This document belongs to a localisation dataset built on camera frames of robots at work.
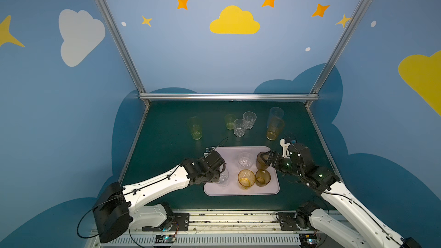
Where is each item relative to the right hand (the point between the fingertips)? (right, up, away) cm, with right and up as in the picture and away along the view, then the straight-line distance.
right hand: (268, 156), depth 77 cm
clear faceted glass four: (-3, +18, +31) cm, 36 cm away
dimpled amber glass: (0, -13, +9) cm, 16 cm away
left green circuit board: (-45, -33, -6) cm, 56 cm away
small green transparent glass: (-17, +16, +25) cm, 34 cm away
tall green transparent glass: (-37, +11, +27) cm, 47 cm away
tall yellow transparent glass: (+13, +12, +29) cm, 34 cm away
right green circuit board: (+15, -34, -6) cm, 38 cm away
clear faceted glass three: (-9, -5, +11) cm, 15 cm away
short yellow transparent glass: (-9, -13, +9) cm, 18 cm away
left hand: (-22, -10, +2) cm, 24 cm away
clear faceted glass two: (-10, +13, +30) cm, 34 cm away
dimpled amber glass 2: (-2, -6, +9) cm, 11 cm away
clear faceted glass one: (-20, -13, +7) cm, 25 cm away
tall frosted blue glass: (+12, +21, +25) cm, 35 cm away
